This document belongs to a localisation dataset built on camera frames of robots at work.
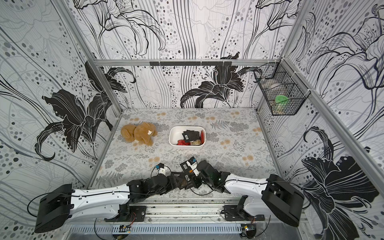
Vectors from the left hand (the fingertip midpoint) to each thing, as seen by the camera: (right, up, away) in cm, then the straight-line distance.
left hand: (180, 186), depth 79 cm
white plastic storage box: (-6, +26, +23) cm, 36 cm away
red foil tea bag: (0, +21, +17) cm, 27 cm away
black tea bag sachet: (+5, +26, +19) cm, 32 cm away
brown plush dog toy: (-25, +28, +13) cm, 39 cm away
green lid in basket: (+54, +47, 0) cm, 72 cm away
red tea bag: (+13, +25, +17) cm, 33 cm away
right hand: (+5, +5, +4) cm, 8 cm away
